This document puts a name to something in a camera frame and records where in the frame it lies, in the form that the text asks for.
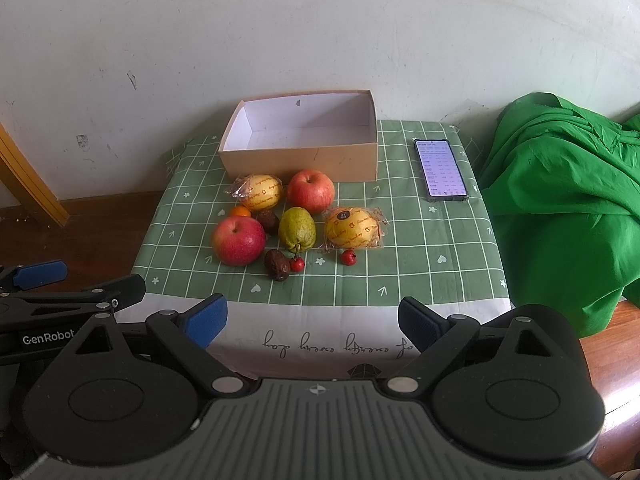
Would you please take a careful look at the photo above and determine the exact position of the red apple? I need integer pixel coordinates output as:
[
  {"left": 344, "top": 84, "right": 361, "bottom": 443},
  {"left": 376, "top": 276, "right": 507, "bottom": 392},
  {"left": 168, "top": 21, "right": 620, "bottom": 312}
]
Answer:
[
  {"left": 286, "top": 170, "right": 335, "bottom": 214},
  {"left": 212, "top": 217, "right": 267, "bottom": 266}
]

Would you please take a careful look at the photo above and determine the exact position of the green checked tablecloth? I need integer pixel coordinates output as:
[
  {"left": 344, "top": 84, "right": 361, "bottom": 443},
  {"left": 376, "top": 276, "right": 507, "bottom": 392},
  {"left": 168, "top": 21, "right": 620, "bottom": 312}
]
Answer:
[{"left": 118, "top": 122, "right": 511, "bottom": 377}]

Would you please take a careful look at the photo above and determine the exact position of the green pear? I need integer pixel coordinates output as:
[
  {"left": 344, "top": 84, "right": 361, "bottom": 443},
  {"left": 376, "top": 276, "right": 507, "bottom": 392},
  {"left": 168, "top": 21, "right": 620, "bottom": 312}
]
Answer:
[{"left": 278, "top": 207, "right": 317, "bottom": 254}]

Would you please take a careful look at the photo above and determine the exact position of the red apple back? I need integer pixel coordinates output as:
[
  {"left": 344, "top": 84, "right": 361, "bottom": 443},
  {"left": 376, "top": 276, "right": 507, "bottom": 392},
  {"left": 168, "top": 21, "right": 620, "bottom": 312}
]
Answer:
[{"left": 286, "top": 170, "right": 335, "bottom": 214}]

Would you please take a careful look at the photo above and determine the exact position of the smartphone with lit screen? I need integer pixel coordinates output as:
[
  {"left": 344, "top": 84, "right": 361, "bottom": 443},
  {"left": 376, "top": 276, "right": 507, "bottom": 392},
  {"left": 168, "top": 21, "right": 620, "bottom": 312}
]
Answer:
[{"left": 413, "top": 139, "right": 469, "bottom": 200}]

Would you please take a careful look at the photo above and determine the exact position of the small orange tangerine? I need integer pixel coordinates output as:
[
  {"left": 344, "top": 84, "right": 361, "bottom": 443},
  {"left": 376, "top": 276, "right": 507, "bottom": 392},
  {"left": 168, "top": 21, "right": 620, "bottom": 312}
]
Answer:
[{"left": 229, "top": 205, "right": 252, "bottom": 218}]

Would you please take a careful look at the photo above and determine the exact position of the yellow fruit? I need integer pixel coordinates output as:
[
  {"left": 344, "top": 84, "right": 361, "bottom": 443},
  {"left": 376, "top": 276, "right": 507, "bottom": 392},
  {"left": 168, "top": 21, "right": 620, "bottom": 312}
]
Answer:
[
  {"left": 322, "top": 206, "right": 387, "bottom": 250},
  {"left": 229, "top": 174, "right": 284, "bottom": 212}
]

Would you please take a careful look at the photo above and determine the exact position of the green cloth heap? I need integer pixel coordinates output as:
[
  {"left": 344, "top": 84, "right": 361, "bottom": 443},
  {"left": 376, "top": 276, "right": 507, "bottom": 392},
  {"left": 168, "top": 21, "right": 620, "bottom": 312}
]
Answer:
[{"left": 477, "top": 92, "right": 639, "bottom": 337}]

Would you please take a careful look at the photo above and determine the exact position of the yellow wooden furniture leg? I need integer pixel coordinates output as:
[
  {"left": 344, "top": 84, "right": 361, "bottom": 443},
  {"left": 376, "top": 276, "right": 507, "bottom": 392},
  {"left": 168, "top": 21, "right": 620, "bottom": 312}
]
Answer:
[{"left": 0, "top": 126, "right": 70, "bottom": 228}]

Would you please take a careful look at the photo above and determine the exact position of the red apple front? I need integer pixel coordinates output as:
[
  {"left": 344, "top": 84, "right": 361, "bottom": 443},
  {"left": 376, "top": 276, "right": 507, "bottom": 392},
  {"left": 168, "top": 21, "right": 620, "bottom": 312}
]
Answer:
[{"left": 212, "top": 217, "right": 267, "bottom": 266}]

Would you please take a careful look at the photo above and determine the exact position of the brown cardboard box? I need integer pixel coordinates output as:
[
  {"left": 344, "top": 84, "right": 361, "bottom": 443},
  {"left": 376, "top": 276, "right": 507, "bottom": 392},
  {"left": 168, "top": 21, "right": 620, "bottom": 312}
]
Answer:
[{"left": 218, "top": 90, "right": 378, "bottom": 183}]

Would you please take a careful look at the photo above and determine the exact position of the dark date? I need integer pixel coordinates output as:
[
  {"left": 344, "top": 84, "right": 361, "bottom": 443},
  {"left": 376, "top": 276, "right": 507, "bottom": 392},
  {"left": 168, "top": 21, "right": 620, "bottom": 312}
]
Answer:
[
  {"left": 255, "top": 209, "right": 280, "bottom": 236},
  {"left": 264, "top": 249, "right": 291, "bottom": 282}
]

